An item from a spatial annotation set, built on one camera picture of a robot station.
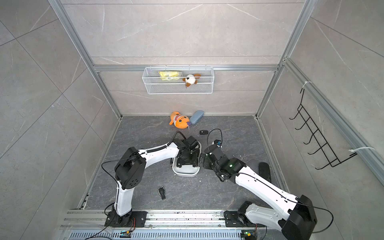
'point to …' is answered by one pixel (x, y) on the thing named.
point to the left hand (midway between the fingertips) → (196, 161)
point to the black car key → (203, 132)
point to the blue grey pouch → (196, 116)
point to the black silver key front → (161, 192)
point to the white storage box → (187, 170)
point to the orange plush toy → (181, 122)
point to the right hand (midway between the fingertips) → (207, 159)
